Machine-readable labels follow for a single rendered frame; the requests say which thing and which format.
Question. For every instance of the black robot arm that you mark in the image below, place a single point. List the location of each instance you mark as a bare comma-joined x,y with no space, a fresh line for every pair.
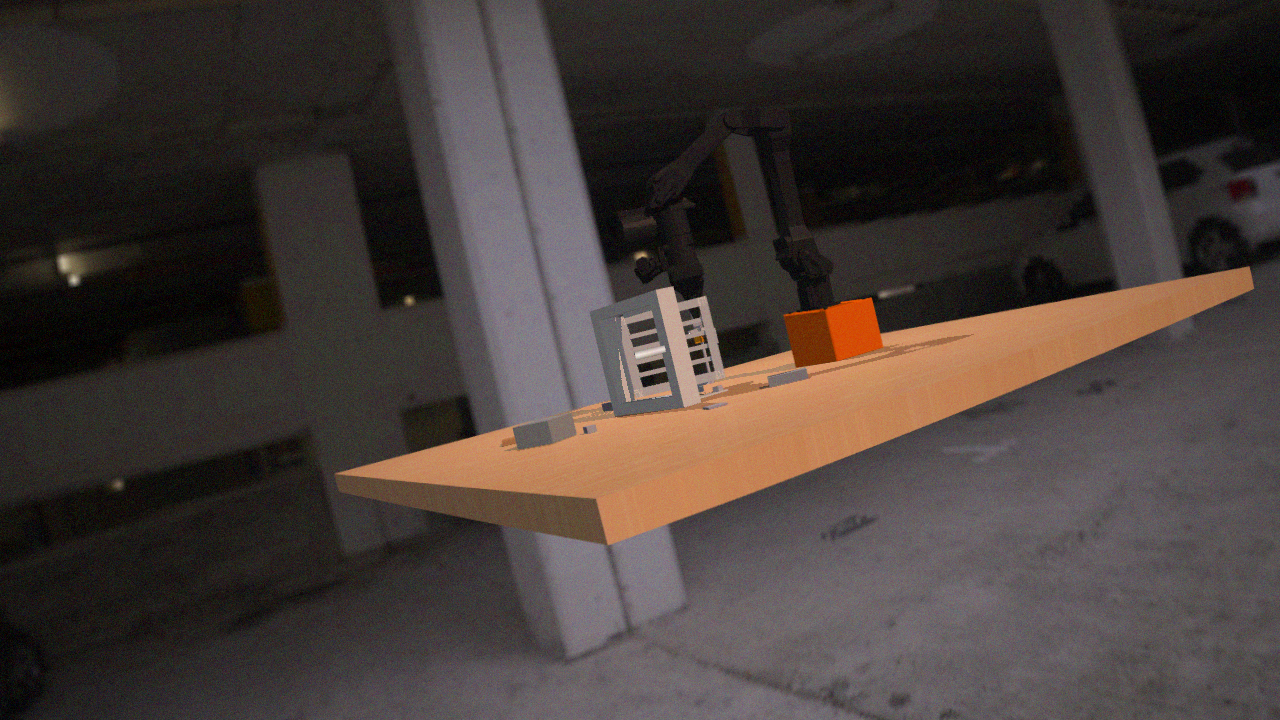
795,249

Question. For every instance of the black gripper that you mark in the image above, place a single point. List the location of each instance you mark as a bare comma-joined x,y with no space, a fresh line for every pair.
685,273

